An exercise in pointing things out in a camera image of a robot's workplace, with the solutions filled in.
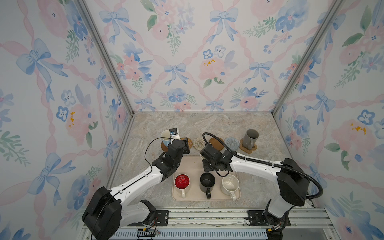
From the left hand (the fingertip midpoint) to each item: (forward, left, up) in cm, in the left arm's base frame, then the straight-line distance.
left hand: (184, 137), depth 81 cm
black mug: (-18, -13, -18) cm, 28 cm away
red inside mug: (-17, +1, -18) cm, 25 cm away
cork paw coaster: (+5, -39, -19) cm, 44 cm away
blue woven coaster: (+11, -32, -20) cm, 39 cm away
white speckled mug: (-18, -26, -19) cm, 37 cm away
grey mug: (+7, -40, -9) cm, 42 cm away
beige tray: (-24, -6, -19) cm, 31 cm away
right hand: (-8, -12, -14) cm, 20 cm away
